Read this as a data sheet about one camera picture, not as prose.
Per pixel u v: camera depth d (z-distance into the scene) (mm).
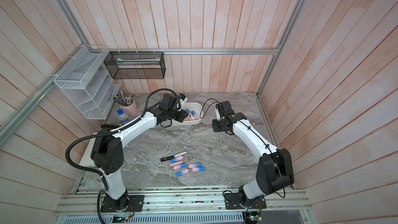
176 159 861
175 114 763
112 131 510
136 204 732
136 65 1048
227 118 613
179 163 857
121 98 1013
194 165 850
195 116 1068
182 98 794
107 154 483
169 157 877
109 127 953
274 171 425
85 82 705
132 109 1034
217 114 717
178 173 832
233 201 731
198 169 837
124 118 958
